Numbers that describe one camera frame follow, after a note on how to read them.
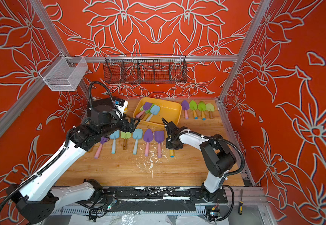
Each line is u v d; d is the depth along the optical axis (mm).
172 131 727
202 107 1137
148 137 958
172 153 871
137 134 973
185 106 1137
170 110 1109
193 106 1139
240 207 696
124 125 591
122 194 753
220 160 461
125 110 596
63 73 914
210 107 1142
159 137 976
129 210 699
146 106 1137
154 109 1102
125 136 971
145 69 996
